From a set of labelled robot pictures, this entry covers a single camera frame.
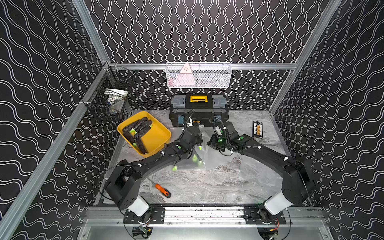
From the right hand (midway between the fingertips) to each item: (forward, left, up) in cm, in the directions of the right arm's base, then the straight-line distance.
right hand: (206, 142), depth 85 cm
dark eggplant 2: (-3, +3, -1) cm, 5 cm away
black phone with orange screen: (+20, -38, -12) cm, 45 cm away
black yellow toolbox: (+26, +3, +2) cm, 27 cm away
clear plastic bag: (-4, -5, -12) cm, 14 cm away
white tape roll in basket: (+15, +50, +21) cm, 56 cm away
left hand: (+4, +4, +7) cm, 9 cm away
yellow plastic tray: (+16, +42, -13) cm, 47 cm away
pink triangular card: (+33, +12, +22) cm, 41 cm away
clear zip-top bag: (-6, +5, -10) cm, 13 cm away
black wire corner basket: (+39, +60, +17) cm, 73 cm away
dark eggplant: (-7, +3, -13) cm, 15 cm away
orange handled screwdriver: (-24, +21, -12) cm, 35 cm away
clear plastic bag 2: (-15, -30, -16) cm, 38 cm away
